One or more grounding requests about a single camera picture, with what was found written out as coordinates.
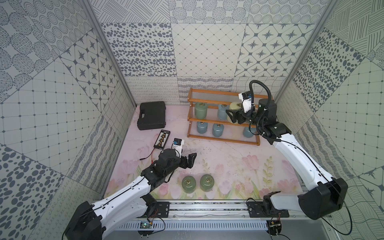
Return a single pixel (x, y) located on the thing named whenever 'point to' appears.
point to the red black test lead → (147, 157)
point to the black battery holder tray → (162, 139)
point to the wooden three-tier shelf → (208, 118)
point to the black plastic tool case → (152, 115)
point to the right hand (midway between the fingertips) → (232, 110)
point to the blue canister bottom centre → (217, 129)
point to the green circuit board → (145, 225)
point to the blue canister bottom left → (202, 127)
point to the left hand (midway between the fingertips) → (193, 154)
